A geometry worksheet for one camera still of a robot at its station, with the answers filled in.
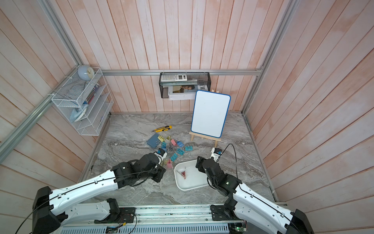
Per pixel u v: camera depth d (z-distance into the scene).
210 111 0.90
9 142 0.52
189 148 0.97
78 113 0.79
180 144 0.99
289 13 0.70
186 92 0.93
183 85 0.88
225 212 0.66
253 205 0.48
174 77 0.90
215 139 0.96
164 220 0.73
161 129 1.07
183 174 0.83
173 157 0.93
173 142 1.00
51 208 0.39
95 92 0.92
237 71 0.95
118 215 0.66
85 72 0.80
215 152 0.69
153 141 1.02
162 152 0.67
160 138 1.02
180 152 0.95
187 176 0.85
